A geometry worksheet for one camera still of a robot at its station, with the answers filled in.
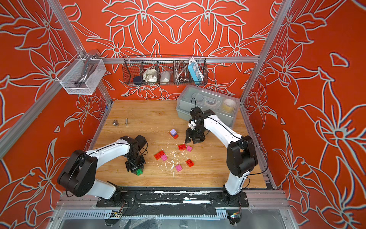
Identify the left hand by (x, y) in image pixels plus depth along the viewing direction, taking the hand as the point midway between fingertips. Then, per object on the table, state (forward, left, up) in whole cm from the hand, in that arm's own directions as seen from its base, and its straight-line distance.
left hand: (143, 170), depth 83 cm
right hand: (+15, -25, +12) cm, 31 cm away
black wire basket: (+60, -7, +30) cm, 68 cm away
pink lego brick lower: (+3, -21, 0) cm, 21 cm away
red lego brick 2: (+16, -22, +1) cm, 28 cm away
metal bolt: (+35, +22, 0) cm, 41 cm away
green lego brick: (-2, +1, +2) cm, 3 cm away
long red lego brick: (+9, -7, +1) cm, 12 cm away
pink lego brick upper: (+15, -27, +2) cm, 31 cm away
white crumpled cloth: (+52, +2, +31) cm, 61 cm away
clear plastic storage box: (+48, -27, +16) cm, 57 cm away
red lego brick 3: (+6, -28, +1) cm, 28 cm away
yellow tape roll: (+41, -52, +16) cm, 69 cm away
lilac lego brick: (+25, -16, +5) cm, 30 cm away
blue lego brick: (+23, -16, +3) cm, 28 cm away
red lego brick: (+24, -17, +1) cm, 29 cm away
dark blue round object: (+49, +9, +29) cm, 57 cm away
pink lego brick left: (+8, -12, +1) cm, 14 cm away
